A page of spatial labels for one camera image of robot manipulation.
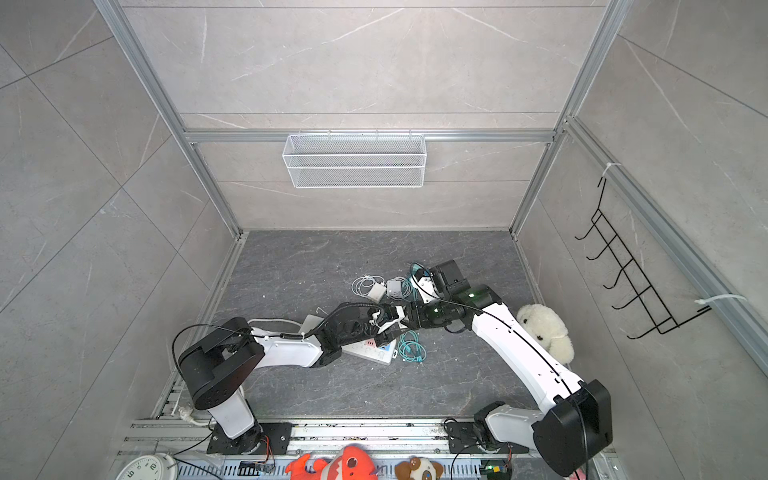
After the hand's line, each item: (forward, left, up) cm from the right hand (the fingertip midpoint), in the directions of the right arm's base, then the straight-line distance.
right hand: (411, 316), depth 78 cm
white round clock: (-31, +59, -11) cm, 67 cm away
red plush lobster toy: (-31, +15, -8) cm, 36 cm away
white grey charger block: (+18, +4, -13) cm, 22 cm away
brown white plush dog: (-32, 0, -13) cm, 35 cm away
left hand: (+2, +1, -1) cm, 3 cm away
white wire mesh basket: (+53, +17, +14) cm, 57 cm away
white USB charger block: (+17, +10, -14) cm, 24 cm away
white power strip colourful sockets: (-4, +12, -14) cm, 18 cm away
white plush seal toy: (-7, -33, +3) cm, 34 cm away
